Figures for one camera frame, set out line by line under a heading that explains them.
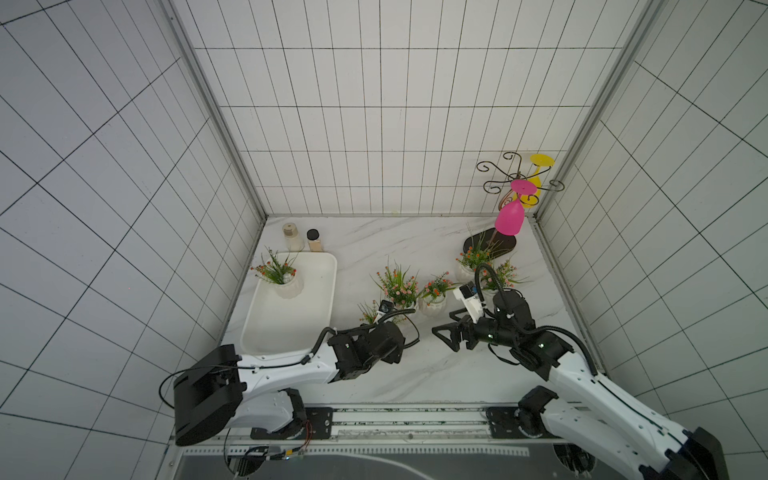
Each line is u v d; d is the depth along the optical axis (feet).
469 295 2.20
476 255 2.88
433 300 2.69
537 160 3.28
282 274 3.03
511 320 1.87
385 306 2.33
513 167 2.97
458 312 2.48
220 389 1.33
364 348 2.00
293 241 3.48
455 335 2.15
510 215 3.01
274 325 2.95
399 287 2.72
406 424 2.44
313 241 3.31
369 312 2.49
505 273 2.81
